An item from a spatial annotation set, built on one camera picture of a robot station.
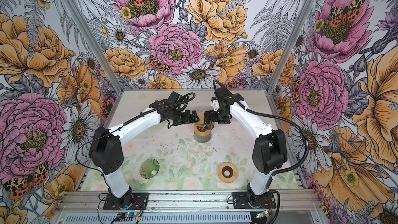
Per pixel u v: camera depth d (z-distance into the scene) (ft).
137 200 2.41
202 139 2.99
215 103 2.70
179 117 2.44
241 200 2.43
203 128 2.91
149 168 2.72
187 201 2.49
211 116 2.50
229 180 2.59
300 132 1.46
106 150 1.54
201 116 2.76
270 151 1.52
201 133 2.86
